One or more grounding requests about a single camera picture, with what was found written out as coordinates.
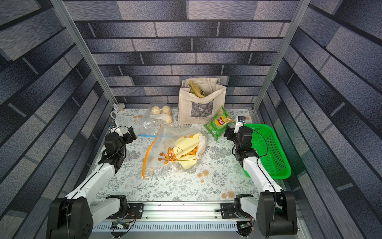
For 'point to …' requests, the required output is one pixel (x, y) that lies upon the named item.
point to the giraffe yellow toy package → (188, 150)
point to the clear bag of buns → (158, 114)
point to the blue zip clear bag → (149, 128)
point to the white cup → (118, 106)
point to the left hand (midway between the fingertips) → (125, 127)
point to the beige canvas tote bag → (199, 98)
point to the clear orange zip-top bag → (154, 169)
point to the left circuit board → (119, 225)
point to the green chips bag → (217, 126)
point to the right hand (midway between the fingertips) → (232, 125)
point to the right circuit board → (244, 227)
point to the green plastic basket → (266, 147)
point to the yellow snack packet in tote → (196, 89)
